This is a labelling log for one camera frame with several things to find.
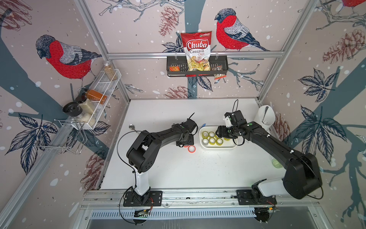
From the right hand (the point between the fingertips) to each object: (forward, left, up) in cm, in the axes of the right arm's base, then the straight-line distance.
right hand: (219, 131), depth 86 cm
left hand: (-1, +18, -9) cm, 20 cm away
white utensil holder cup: (+15, -34, -3) cm, 37 cm away
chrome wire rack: (-19, +71, +24) cm, 77 cm away
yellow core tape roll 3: (0, +3, -12) cm, 12 cm away
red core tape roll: (-5, +21, -12) cm, 24 cm away
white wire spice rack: (+19, +73, +20) cm, 78 cm away
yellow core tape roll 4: (0, -2, -12) cm, 12 cm away
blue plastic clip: (+13, +8, -12) cm, 19 cm away
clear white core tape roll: (-1, +8, -12) cm, 14 cm away
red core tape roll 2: (-6, +17, -13) cm, 22 cm away
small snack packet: (+29, +1, +20) cm, 36 cm away
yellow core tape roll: (+4, +8, -11) cm, 14 cm away
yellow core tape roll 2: (+5, +3, -11) cm, 12 cm away
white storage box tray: (+1, +5, -11) cm, 12 cm away
